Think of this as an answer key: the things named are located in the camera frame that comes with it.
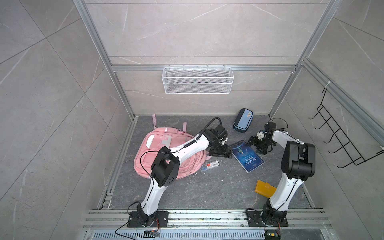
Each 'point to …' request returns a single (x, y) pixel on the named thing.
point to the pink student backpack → (159, 137)
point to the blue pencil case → (243, 120)
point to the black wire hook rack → (355, 157)
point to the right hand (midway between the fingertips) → (251, 145)
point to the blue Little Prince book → (248, 159)
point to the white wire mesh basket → (197, 80)
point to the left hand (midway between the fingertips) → (227, 153)
